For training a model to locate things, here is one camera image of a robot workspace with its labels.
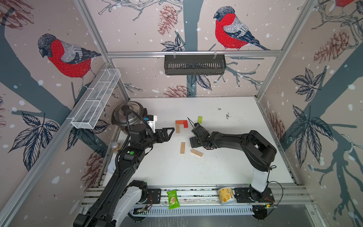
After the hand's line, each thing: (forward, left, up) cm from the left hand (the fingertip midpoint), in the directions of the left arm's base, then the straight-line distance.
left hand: (170, 127), depth 74 cm
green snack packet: (-30, -2, -22) cm, 37 cm away
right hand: (+6, -15, -23) cm, 28 cm away
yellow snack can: (-29, -28, -16) cm, 44 cm away
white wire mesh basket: (+5, +42, +7) cm, 43 cm away
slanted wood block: (-5, -15, -22) cm, 27 cm away
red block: (+17, -8, -23) cm, 30 cm away
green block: (+22, -19, -24) cm, 38 cm away
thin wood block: (+12, -2, -24) cm, 27 cm away
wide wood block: (-1, -6, -24) cm, 25 cm away
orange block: (+19, -3, -23) cm, 30 cm away
